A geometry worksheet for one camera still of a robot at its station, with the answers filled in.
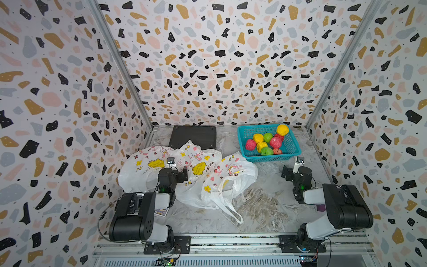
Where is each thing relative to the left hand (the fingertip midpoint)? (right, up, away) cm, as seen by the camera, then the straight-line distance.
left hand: (178, 167), depth 93 cm
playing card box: (-5, -20, -11) cm, 24 cm away
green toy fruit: (+54, +17, +17) cm, 59 cm away
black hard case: (+12, +18, +17) cm, 28 cm away
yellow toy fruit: (+62, +22, +11) cm, 67 cm away
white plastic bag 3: (+27, -4, -15) cm, 31 cm away
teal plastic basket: (+67, +12, +12) cm, 69 cm away
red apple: (+58, +8, +10) cm, 59 cm away
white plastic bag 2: (+12, +3, -3) cm, 13 cm away
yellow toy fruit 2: (+48, +16, +17) cm, 53 cm away
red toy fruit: (+61, +16, +15) cm, 64 cm away
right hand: (+66, 0, +2) cm, 66 cm away
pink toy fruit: (+42, +12, +12) cm, 46 cm away
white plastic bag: (-19, -2, -5) cm, 20 cm away
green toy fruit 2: (+51, +9, +5) cm, 52 cm away
